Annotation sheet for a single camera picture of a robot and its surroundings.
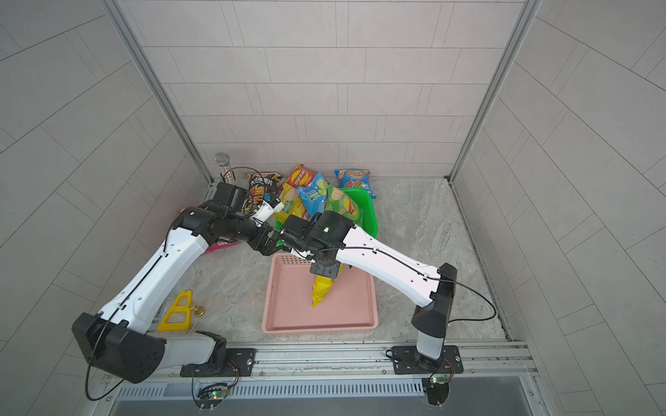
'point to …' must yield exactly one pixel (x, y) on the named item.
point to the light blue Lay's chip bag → (313, 199)
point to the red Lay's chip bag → (300, 177)
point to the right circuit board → (437, 389)
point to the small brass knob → (199, 311)
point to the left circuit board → (212, 395)
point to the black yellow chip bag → (260, 184)
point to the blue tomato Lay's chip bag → (349, 178)
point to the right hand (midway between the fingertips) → (331, 260)
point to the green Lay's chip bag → (343, 204)
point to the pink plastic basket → (349, 305)
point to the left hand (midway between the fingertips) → (283, 232)
